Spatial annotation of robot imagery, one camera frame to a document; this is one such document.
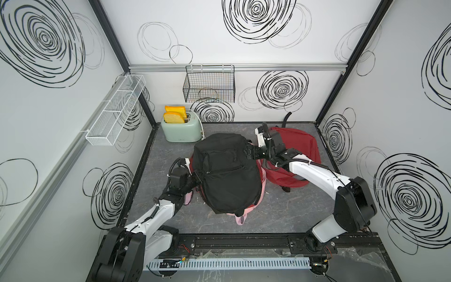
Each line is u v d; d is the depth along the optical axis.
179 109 0.96
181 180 0.65
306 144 1.05
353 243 0.76
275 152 0.65
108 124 0.74
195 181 0.75
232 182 0.85
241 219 0.80
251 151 0.77
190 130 1.02
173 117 0.96
